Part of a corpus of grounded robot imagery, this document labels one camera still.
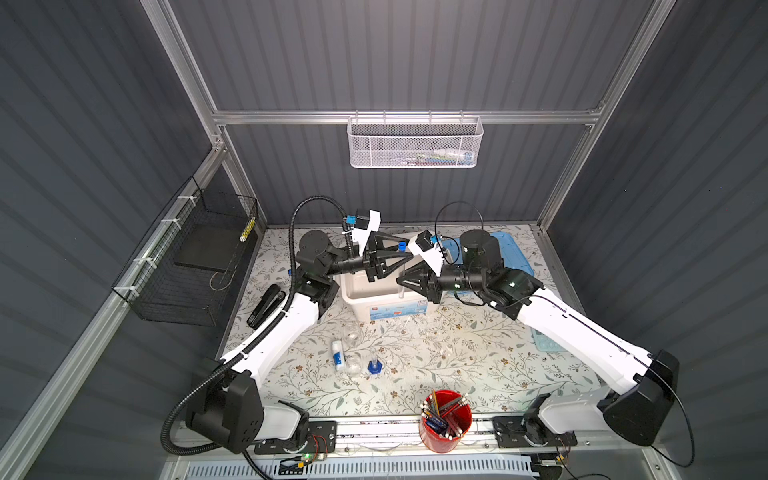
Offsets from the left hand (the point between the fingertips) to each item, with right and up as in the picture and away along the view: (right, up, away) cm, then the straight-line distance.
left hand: (412, 250), depth 62 cm
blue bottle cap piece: (-9, -33, +22) cm, 41 cm away
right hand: (-2, -7, +4) cm, 8 cm away
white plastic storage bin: (-6, -13, +18) cm, 24 cm away
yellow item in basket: (-44, +6, +19) cm, 49 cm away
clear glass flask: (-16, -26, +28) cm, 42 cm away
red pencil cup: (+8, -38, +6) cm, 40 cm away
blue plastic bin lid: (+41, -1, +50) cm, 64 cm away
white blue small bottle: (-20, -30, +22) cm, 42 cm away
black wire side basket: (-55, -5, +10) cm, 56 cm away
